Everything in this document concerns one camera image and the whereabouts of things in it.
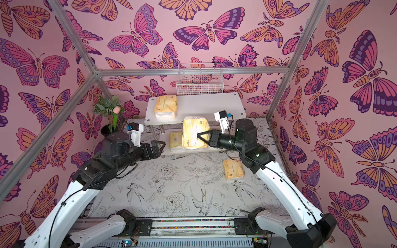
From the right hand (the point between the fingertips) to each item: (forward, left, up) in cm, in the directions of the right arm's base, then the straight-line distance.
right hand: (195, 138), depth 60 cm
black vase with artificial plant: (+27, +49, -9) cm, 57 cm away
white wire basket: (+50, 0, -4) cm, 50 cm away
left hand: (+1, +16, -5) cm, 17 cm away
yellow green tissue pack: (+21, +15, -29) cm, 39 cm away
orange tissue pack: (+4, -20, -34) cm, 39 cm away
